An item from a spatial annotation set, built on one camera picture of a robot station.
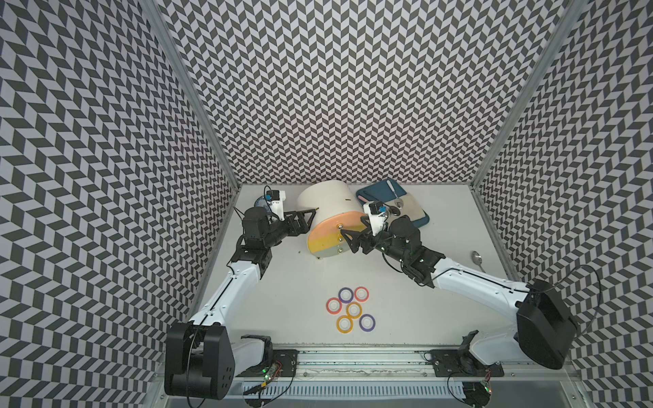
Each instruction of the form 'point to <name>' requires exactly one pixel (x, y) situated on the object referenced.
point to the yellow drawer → (321, 244)
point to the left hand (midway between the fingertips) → (306, 213)
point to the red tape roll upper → (361, 293)
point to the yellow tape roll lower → (344, 324)
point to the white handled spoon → (399, 202)
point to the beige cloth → (408, 206)
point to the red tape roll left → (333, 305)
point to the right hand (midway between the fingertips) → (351, 228)
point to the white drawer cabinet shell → (328, 199)
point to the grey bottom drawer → (332, 251)
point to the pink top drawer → (333, 223)
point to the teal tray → (382, 190)
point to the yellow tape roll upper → (354, 309)
